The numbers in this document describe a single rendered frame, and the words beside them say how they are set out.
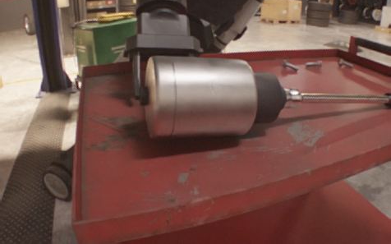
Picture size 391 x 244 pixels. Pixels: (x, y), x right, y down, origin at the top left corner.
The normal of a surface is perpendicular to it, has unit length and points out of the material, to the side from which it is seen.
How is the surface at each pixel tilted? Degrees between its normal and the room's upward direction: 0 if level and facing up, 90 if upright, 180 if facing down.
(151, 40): 54
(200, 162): 0
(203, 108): 81
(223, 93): 66
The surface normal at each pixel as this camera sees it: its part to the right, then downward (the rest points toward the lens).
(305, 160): 0.00, -0.91
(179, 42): 0.28, -0.22
